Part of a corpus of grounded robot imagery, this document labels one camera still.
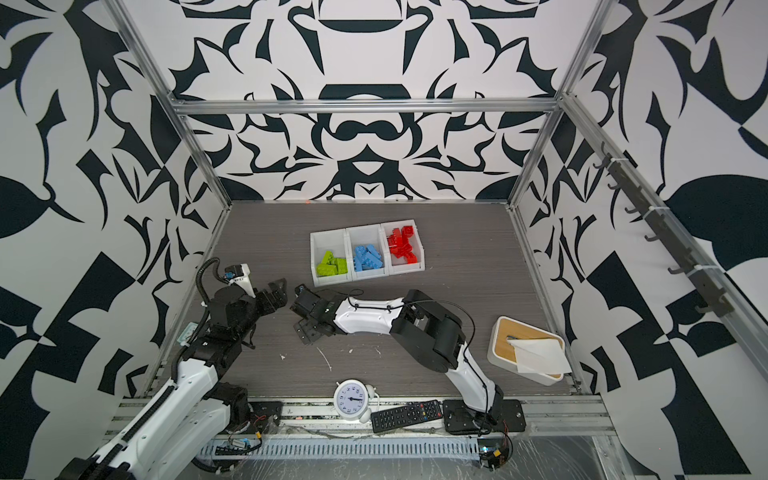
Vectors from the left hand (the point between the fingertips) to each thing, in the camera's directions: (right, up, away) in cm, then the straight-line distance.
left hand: (270, 280), depth 81 cm
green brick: (+12, +3, +19) cm, 23 cm away
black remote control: (+36, -32, -8) cm, 48 cm away
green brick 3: (+11, +1, +15) cm, 19 cm away
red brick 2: (+37, +13, +23) cm, 46 cm away
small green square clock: (-25, -16, +4) cm, 30 cm away
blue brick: (+25, +5, +15) cm, 30 cm away
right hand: (+9, -14, +7) cm, 18 cm away
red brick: (+39, +5, +17) cm, 43 cm away
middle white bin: (+23, +12, +20) cm, 33 cm away
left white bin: (+15, +10, +23) cm, 29 cm away
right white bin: (+34, +3, +16) cm, 38 cm away
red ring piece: (+35, +9, +20) cm, 42 cm away
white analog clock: (+22, -28, -7) cm, 37 cm away
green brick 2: (+17, +2, +18) cm, 25 cm away
